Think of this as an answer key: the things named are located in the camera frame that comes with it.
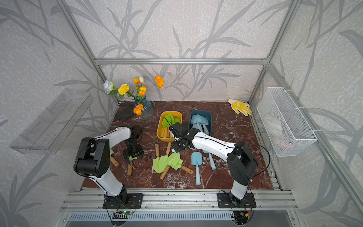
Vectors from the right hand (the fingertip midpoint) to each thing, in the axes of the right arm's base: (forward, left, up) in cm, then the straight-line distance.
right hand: (176, 144), depth 85 cm
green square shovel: (-6, +2, -8) cm, 10 cm away
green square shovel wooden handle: (-10, -2, -8) cm, 13 cm away
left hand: (-5, +24, -8) cm, 26 cm away
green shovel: (-7, +13, -9) cm, 17 cm away
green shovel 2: (-6, +8, -9) cm, 13 cm away
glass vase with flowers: (+15, +19, +17) cm, 29 cm away
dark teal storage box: (+29, -21, -6) cm, 37 cm away
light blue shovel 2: (-6, -12, -9) cm, 17 cm away
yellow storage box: (+13, +13, -7) cm, 20 cm away
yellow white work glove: (+40, -51, -10) cm, 65 cm away
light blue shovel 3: (+22, -13, -4) cm, 26 cm away
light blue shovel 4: (+22, -17, -6) cm, 29 cm away
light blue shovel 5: (+19, -19, -6) cm, 27 cm away
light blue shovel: (-7, -22, -8) cm, 24 cm away
